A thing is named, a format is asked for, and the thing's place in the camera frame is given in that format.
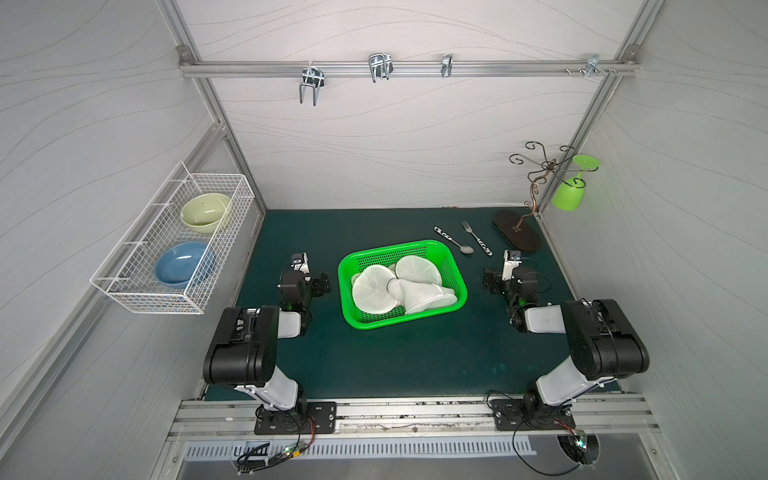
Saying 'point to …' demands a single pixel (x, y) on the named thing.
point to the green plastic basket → (434, 250)
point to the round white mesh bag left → (370, 290)
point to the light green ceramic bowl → (204, 212)
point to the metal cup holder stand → (520, 230)
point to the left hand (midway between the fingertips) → (312, 271)
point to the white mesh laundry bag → (417, 295)
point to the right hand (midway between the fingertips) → (504, 267)
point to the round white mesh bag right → (417, 268)
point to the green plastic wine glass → (569, 196)
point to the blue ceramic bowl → (177, 264)
